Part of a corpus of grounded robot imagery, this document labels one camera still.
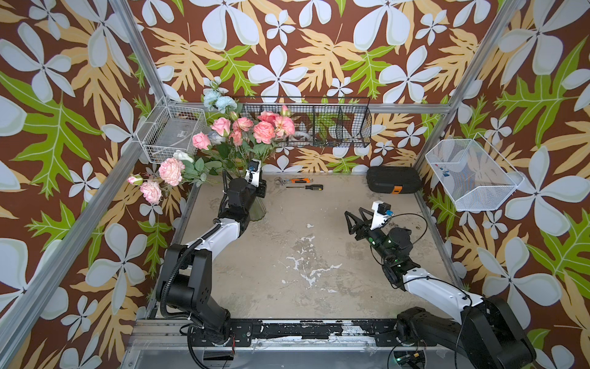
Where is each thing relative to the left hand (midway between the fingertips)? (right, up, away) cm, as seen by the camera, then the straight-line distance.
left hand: (260, 167), depth 85 cm
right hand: (+33, -16, -6) cm, 37 cm away
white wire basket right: (+79, -3, -2) cm, 79 cm away
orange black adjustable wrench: (+14, -3, +31) cm, 34 cm away
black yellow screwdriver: (+21, -6, +29) cm, 36 cm away
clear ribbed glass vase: (-3, -17, +16) cm, 24 cm away
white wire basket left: (-38, +17, +8) cm, 42 cm away
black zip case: (+63, -3, +26) cm, 68 cm away
